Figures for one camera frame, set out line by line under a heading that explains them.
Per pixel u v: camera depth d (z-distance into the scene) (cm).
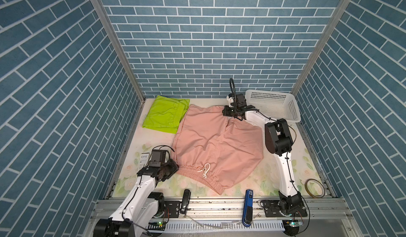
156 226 72
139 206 49
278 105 117
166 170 74
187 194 75
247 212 71
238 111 83
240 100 86
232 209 75
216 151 92
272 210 73
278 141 61
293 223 72
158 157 67
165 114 107
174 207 74
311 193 79
